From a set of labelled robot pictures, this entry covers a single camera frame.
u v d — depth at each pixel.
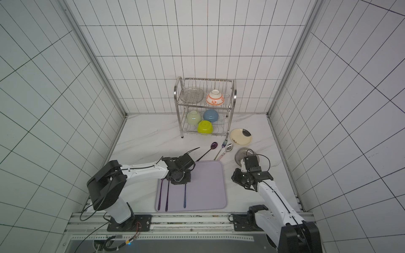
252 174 0.60
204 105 0.86
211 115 1.09
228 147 0.99
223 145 1.02
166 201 0.79
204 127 1.00
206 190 0.82
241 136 1.07
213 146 1.00
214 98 0.85
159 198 0.80
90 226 0.74
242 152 0.97
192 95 0.93
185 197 0.80
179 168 0.65
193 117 1.07
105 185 0.46
